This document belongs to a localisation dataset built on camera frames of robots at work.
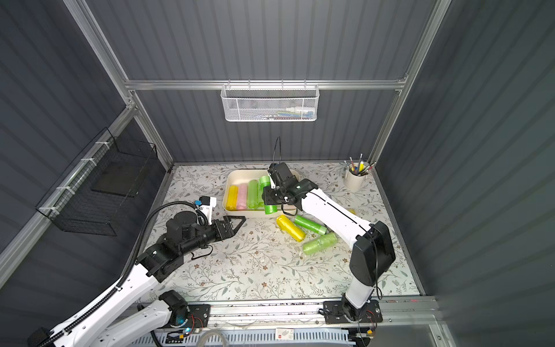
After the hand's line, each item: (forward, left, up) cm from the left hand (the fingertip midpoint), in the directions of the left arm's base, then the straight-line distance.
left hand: (240, 224), depth 69 cm
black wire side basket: (+10, +49, +4) cm, 51 cm away
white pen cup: (+34, -49, -19) cm, 63 cm away
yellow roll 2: (+10, -17, -22) cm, 29 cm away
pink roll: (+25, +5, -21) cm, 33 cm away
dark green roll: (+12, -26, -22) cm, 36 cm away
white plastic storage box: (+40, +10, -22) cm, 47 cm away
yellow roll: (+26, +10, -21) cm, 35 cm away
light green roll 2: (+2, -29, -20) cm, 35 cm away
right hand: (+15, -8, -4) cm, 17 cm away
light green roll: (+27, 0, -20) cm, 34 cm away
